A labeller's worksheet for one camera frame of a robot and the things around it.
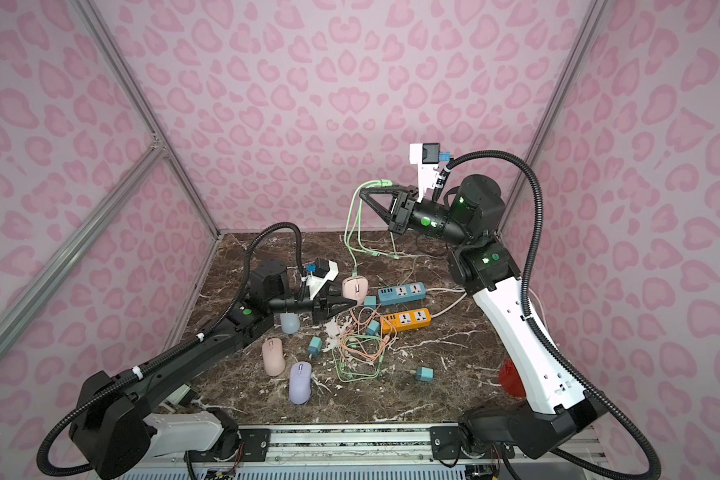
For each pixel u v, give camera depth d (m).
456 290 1.03
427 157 0.46
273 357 0.86
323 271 0.60
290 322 0.84
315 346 0.87
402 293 0.98
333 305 0.64
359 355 0.87
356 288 0.66
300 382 0.82
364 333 0.91
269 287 0.58
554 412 0.37
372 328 0.90
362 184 0.52
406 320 0.92
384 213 0.53
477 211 0.40
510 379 0.79
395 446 0.75
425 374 0.80
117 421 0.38
